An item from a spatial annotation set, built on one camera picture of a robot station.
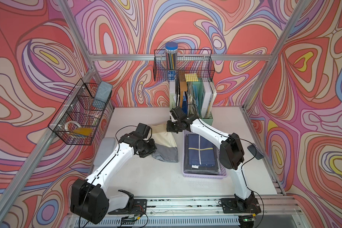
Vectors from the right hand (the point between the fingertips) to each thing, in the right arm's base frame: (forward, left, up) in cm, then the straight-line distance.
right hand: (168, 131), depth 92 cm
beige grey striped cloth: (-11, +1, -3) cm, 11 cm away
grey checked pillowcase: (-23, -18, -9) cm, 30 cm away
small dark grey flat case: (-14, -56, -7) cm, 58 cm away
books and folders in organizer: (+17, -20, +13) cm, 29 cm away
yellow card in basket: (-13, +40, +21) cm, 47 cm away
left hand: (-15, +6, +3) cm, 16 cm away
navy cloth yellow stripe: (-12, -21, -6) cm, 25 cm away
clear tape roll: (-11, +48, +24) cm, 54 cm away
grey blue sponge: (+11, +37, +23) cm, 45 cm away
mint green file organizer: (+16, -4, +11) cm, 20 cm away
